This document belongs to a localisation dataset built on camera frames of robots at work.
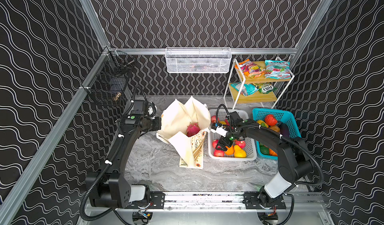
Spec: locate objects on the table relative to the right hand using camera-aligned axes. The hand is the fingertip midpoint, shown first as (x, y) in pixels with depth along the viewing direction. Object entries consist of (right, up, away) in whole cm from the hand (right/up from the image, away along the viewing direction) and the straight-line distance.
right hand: (221, 141), depth 90 cm
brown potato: (+35, +7, +6) cm, 36 cm away
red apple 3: (-5, -1, -2) cm, 5 cm away
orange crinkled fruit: (+4, -4, -4) cm, 7 cm away
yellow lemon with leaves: (+2, +11, +5) cm, 12 cm away
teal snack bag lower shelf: (+19, +33, +10) cm, 40 cm away
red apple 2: (+12, -1, 0) cm, 12 cm away
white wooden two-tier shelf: (+27, +38, +13) cm, 49 cm away
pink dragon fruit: (-18, +7, +1) cm, 19 cm away
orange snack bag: (+15, +42, -6) cm, 45 cm away
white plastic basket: (+15, -2, -6) cm, 17 cm away
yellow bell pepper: (+28, +10, +8) cm, 31 cm away
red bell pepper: (+32, +13, +5) cm, 35 cm away
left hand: (-33, +11, -9) cm, 36 cm away
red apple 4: (-3, -6, -5) cm, 8 cm away
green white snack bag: (+32, +34, +10) cm, 48 cm away
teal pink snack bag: (+30, +41, -6) cm, 52 cm away
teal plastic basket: (+44, +15, +9) cm, 48 cm away
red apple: (-4, +13, +10) cm, 17 cm away
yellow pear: (+9, -5, -5) cm, 11 cm away
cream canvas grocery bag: (-28, +13, -2) cm, 31 cm away
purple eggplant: (+41, +6, +6) cm, 42 cm away
